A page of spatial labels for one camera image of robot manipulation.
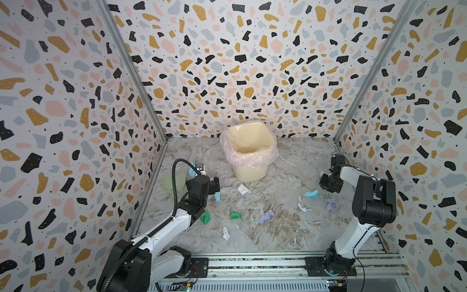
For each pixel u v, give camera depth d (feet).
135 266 1.30
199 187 2.06
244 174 3.08
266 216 2.88
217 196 3.03
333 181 2.71
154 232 1.55
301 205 3.02
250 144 3.31
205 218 2.81
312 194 3.12
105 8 2.26
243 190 3.13
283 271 2.41
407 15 2.38
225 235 2.62
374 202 1.69
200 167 2.40
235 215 2.88
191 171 2.35
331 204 3.01
